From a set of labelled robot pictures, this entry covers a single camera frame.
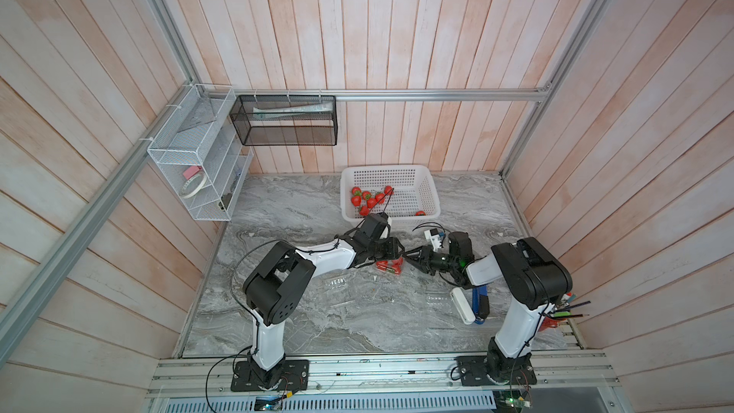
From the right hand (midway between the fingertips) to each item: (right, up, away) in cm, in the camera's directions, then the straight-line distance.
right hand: (404, 256), depth 93 cm
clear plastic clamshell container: (-6, -3, -1) cm, 7 cm away
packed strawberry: (-3, -3, -2) cm, 4 cm away
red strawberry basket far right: (+8, +14, +10) cm, 19 cm away
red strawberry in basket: (-8, +20, +14) cm, 26 cm away
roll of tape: (-63, +23, -12) cm, 68 cm away
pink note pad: (-64, +27, -12) cm, 71 cm away
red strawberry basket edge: (-13, +15, +12) cm, 23 cm away
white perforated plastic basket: (+3, +22, +21) cm, 31 cm away
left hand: (-2, +1, -3) cm, 3 cm away
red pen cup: (+35, -14, -20) cm, 42 cm away
